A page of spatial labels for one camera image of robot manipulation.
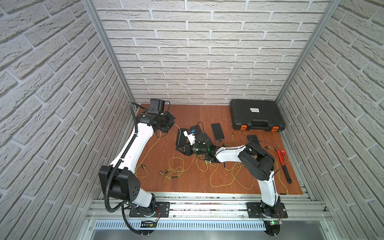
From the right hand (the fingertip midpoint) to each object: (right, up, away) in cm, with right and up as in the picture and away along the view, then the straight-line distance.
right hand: (179, 147), depth 86 cm
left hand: (+1, +18, -6) cm, 19 cm away
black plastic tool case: (+57, +21, +22) cm, 65 cm away
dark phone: (+26, +8, +18) cm, 32 cm away
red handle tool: (+64, -5, +6) cm, 64 cm away
